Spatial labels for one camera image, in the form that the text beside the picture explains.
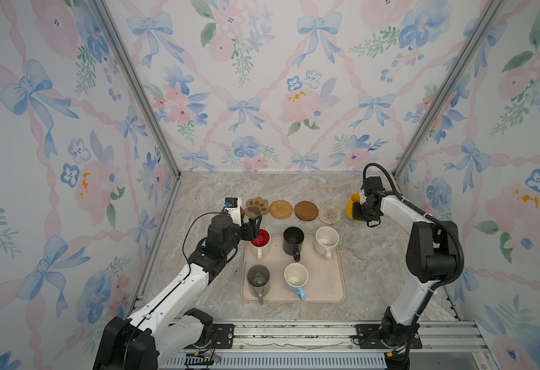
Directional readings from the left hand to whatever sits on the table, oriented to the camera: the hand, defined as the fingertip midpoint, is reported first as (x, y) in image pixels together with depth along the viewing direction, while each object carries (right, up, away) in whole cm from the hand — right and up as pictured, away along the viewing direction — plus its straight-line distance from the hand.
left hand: (253, 214), depth 79 cm
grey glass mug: (+1, -23, +4) cm, 23 cm away
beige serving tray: (+8, -24, +5) cm, 26 cm away
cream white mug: (+29, -11, +15) cm, 35 cm away
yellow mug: (+42, +6, +18) cm, 46 cm away
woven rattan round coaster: (+10, 0, +27) cm, 29 cm away
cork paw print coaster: (-1, +1, +27) cm, 27 cm away
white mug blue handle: (+15, -24, +6) cm, 29 cm away
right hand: (+43, -1, +19) cm, 47 cm away
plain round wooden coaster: (+22, 0, +27) cm, 35 cm away
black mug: (+15, -11, +13) cm, 23 cm away
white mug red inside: (+2, -12, +7) cm, 14 cm away
